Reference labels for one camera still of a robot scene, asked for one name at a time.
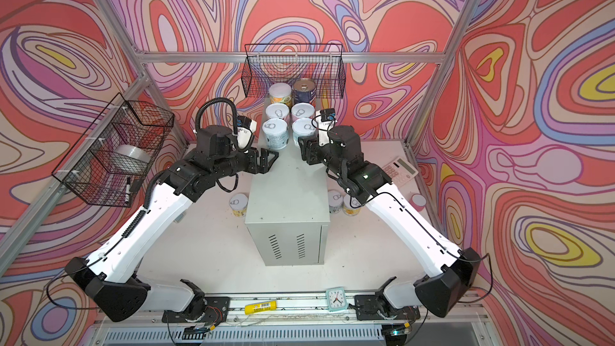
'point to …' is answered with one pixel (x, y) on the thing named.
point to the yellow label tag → (270, 305)
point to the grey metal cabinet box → (288, 221)
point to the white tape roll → (134, 151)
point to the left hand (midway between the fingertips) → (270, 150)
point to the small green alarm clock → (336, 299)
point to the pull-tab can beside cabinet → (335, 201)
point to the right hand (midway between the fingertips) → (309, 143)
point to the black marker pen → (128, 191)
